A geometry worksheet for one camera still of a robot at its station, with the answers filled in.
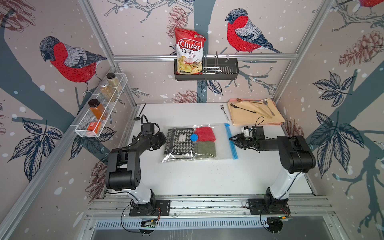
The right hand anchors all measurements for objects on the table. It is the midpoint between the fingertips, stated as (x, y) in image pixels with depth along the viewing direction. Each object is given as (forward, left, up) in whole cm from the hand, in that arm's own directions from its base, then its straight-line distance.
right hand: (230, 138), depth 97 cm
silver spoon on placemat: (+37, -33, -2) cm, 50 cm away
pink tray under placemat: (+39, -8, -1) cm, 40 cm away
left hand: (-1, +41, +3) cm, 41 cm away
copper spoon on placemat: (+38, -12, -1) cm, 40 cm away
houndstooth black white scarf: (-6, +34, +2) cm, 35 cm away
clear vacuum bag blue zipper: (-7, +4, -1) cm, 8 cm away
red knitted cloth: (+3, +17, 0) cm, 17 cm away
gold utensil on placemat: (+25, -32, -2) cm, 40 cm away
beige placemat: (+22, -11, -3) cm, 25 cm away
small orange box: (-15, +68, +31) cm, 76 cm away
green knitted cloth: (-10, +17, +2) cm, 20 cm away
